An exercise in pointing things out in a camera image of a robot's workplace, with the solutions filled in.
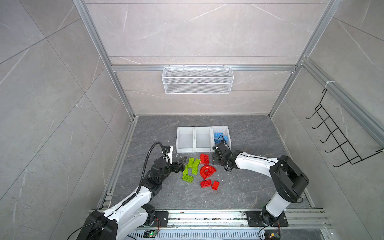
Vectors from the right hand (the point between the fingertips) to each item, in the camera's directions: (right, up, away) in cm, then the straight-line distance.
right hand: (217, 157), depth 93 cm
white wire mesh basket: (-26, +51, +7) cm, 58 cm away
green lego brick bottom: (-19, -11, -7) cm, 23 cm away
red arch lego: (-7, -8, -4) cm, 11 cm away
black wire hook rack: (+49, +7, -35) cm, 61 cm away
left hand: (-23, +4, -10) cm, 26 cm away
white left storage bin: (-21, +9, +13) cm, 26 cm away
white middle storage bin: (-8, +10, +11) cm, 17 cm away
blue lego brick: (+2, +14, +14) cm, 19 cm away
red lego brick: (-8, -13, -9) cm, 18 cm away
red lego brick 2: (-2, -14, -10) cm, 17 cm away
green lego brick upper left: (-17, -3, -1) cm, 17 cm away
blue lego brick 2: (+6, +12, +5) cm, 15 cm away
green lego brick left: (-20, -8, -3) cm, 22 cm away
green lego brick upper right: (-14, -8, -3) cm, 17 cm away
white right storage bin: (+7, +18, +11) cm, 22 cm away
